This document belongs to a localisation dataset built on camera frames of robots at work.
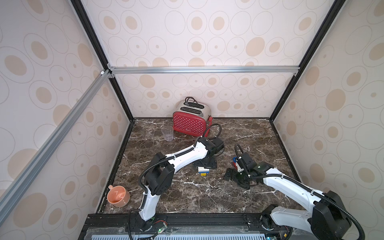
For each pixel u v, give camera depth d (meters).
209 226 0.73
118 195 0.81
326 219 0.40
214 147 0.63
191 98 1.03
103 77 0.84
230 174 0.74
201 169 0.84
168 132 1.09
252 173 0.59
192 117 0.97
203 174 0.89
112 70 0.90
